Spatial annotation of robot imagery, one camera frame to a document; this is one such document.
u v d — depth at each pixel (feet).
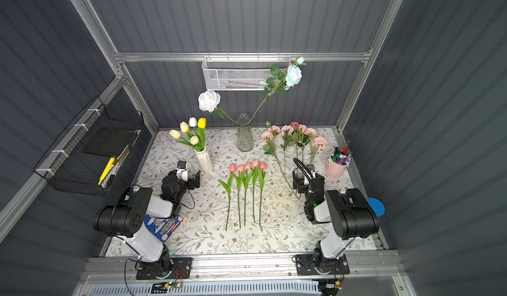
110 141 2.56
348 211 1.56
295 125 3.90
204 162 3.03
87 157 2.37
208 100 2.32
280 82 2.70
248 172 3.31
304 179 2.75
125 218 1.54
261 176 3.22
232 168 3.26
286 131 3.79
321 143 3.55
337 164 2.99
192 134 2.77
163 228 2.65
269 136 3.67
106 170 2.32
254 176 3.22
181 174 2.69
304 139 3.75
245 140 3.55
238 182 3.15
